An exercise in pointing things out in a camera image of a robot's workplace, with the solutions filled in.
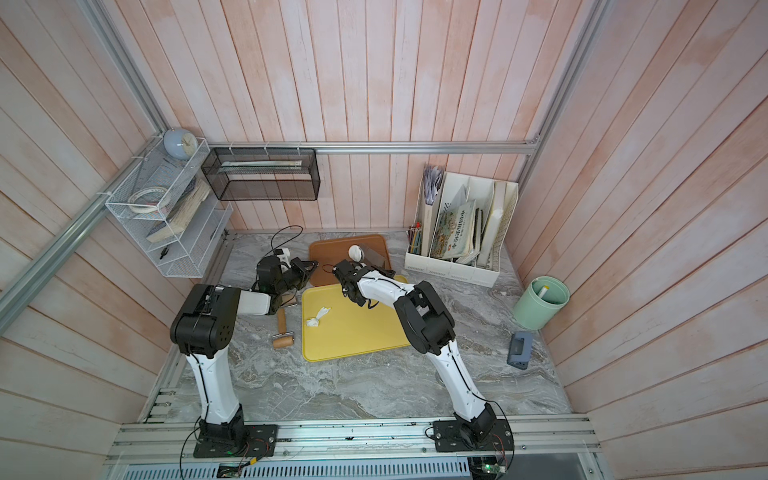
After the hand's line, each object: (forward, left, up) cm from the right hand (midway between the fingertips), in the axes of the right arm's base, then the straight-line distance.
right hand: (393, 272), depth 99 cm
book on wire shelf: (+5, +58, +27) cm, 65 cm away
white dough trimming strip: (-17, +25, -4) cm, 30 cm away
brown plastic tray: (+15, +25, -6) cm, 29 cm away
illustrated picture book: (+10, -20, +9) cm, 24 cm away
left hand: (+2, +25, +2) cm, 25 cm away
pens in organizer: (+8, -7, +8) cm, 14 cm away
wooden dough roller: (-22, +34, -5) cm, 41 cm away
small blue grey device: (-25, -37, -4) cm, 45 cm away
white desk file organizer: (+13, -32, +20) cm, 39 cm away
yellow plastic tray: (-15, +20, -10) cm, 27 cm away
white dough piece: (+12, +14, -3) cm, 19 cm away
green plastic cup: (-15, -42, +7) cm, 45 cm away
